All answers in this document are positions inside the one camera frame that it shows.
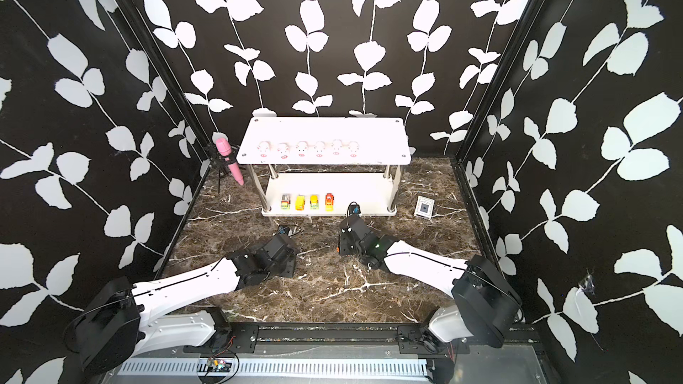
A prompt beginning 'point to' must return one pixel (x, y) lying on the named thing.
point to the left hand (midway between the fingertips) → (294, 257)
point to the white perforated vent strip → (286, 368)
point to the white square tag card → (424, 207)
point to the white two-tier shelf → (320, 165)
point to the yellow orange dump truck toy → (300, 203)
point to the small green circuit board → (218, 365)
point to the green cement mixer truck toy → (314, 202)
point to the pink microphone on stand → (222, 157)
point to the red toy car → (329, 198)
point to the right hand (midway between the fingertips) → (340, 234)
